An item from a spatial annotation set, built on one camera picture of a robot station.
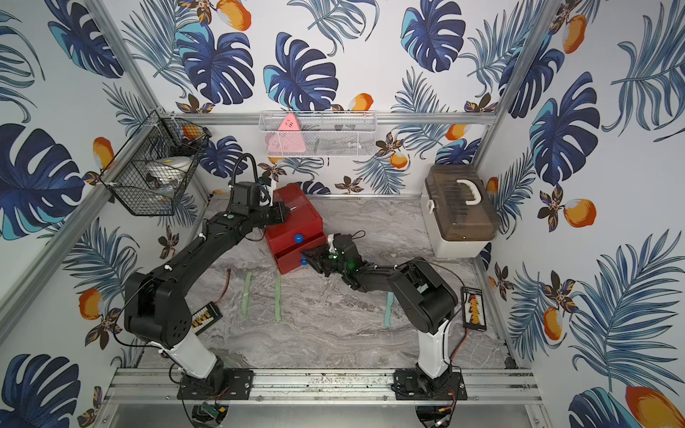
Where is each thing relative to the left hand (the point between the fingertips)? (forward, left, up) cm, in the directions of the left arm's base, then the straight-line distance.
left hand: (288, 207), depth 87 cm
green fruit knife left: (-22, +14, -24) cm, 35 cm away
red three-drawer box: (-7, -5, -3) cm, 9 cm away
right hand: (-10, -5, -11) cm, 16 cm away
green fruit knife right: (-19, +3, -23) cm, 30 cm away
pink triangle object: (+20, +2, +12) cm, 23 cm away
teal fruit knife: (-24, -35, -22) cm, 48 cm away
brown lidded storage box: (+8, -60, -7) cm, 61 cm away
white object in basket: (+1, +36, +11) cm, 37 cm away
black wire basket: (+22, +49, +9) cm, 55 cm away
